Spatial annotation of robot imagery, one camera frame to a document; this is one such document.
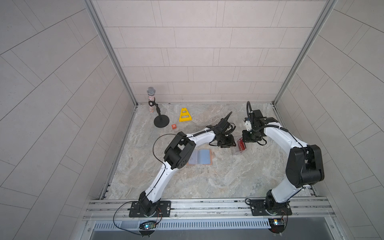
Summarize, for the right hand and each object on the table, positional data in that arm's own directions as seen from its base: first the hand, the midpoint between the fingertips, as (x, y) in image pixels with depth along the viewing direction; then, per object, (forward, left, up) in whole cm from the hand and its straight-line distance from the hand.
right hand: (243, 138), depth 89 cm
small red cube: (+16, +43, -4) cm, 46 cm away
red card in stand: (-3, +2, -2) cm, 4 cm away
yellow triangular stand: (+26, +36, -3) cm, 45 cm away
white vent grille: (-40, +23, -7) cm, 47 cm away
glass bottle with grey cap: (+20, +53, +23) cm, 61 cm away
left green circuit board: (-40, +52, -3) cm, 66 cm away
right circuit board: (-42, -6, -8) cm, 43 cm away
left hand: (-1, +3, -5) cm, 5 cm away
